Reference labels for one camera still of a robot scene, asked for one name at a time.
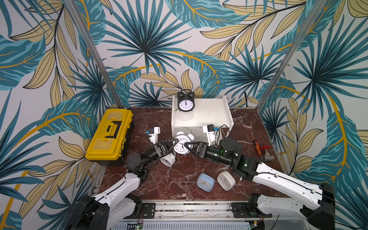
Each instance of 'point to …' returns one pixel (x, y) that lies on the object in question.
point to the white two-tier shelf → (215, 113)
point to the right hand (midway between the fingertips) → (185, 145)
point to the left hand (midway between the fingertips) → (178, 144)
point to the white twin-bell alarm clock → (185, 136)
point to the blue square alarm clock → (205, 182)
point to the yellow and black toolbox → (108, 143)
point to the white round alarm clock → (168, 160)
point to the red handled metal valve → (267, 156)
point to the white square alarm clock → (226, 180)
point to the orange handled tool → (258, 149)
